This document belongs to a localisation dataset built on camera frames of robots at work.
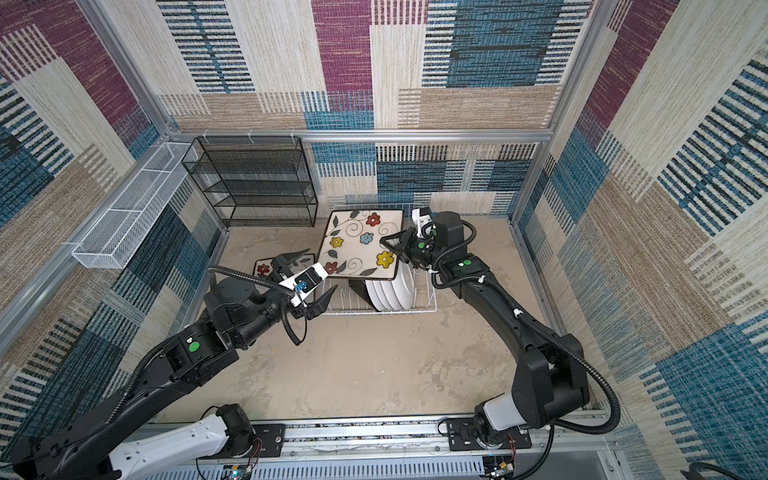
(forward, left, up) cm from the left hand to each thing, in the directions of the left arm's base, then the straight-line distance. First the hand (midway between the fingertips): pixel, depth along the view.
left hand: (317, 260), depth 62 cm
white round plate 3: (+6, -15, -25) cm, 29 cm away
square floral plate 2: (+7, -7, -21) cm, 23 cm away
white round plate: (+5, -10, -23) cm, 25 cm away
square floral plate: (+12, -5, -10) cm, 17 cm away
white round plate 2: (+5, -12, -24) cm, 27 cm away
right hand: (+11, -13, -8) cm, 18 cm away
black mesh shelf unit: (+52, +33, -20) cm, 65 cm away
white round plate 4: (+9, -19, -24) cm, 32 cm away
